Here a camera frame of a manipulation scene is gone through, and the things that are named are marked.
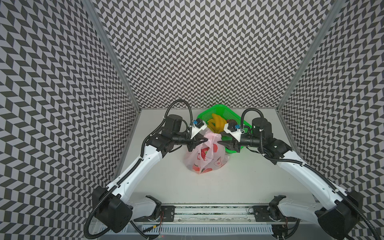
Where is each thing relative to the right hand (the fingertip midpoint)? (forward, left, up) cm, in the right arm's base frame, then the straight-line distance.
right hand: (220, 140), depth 69 cm
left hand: (+1, +7, 0) cm, 7 cm away
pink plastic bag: (-5, +6, -5) cm, 9 cm away
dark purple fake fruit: (+27, -13, -21) cm, 37 cm away
